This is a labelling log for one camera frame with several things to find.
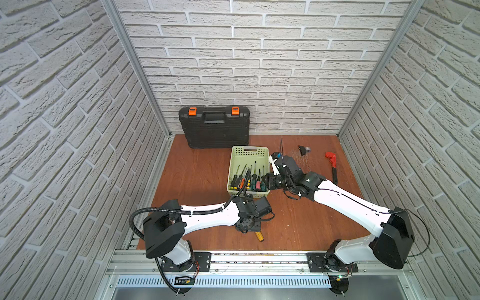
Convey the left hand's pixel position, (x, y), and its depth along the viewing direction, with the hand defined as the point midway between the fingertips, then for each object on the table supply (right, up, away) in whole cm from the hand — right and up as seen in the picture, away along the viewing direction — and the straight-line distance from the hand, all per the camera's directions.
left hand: (259, 226), depth 79 cm
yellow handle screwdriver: (+1, -5, 0) cm, 5 cm away
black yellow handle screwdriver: (-4, +14, +15) cm, 21 cm away
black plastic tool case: (-22, +46, +19) cm, 54 cm away
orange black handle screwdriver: (-7, +16, +20) cm, 26 cm away
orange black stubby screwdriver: (+1, +15, +13) cm, 20 cm away
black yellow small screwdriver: (-12, +17, +19) cm, 28 cm away
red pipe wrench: (+46, +28, +28) cm, 60 cm away
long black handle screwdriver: (-9, +18, +19) cm, 27 cm away
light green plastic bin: (-5, +27, +26) cm, 38 cm away
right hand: (+4, +21, +1) cm, 21 cm away
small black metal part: (+29, +33, +31) cm, 54 cm away
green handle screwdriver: (-2, +17, +16) cm, 23 cm away
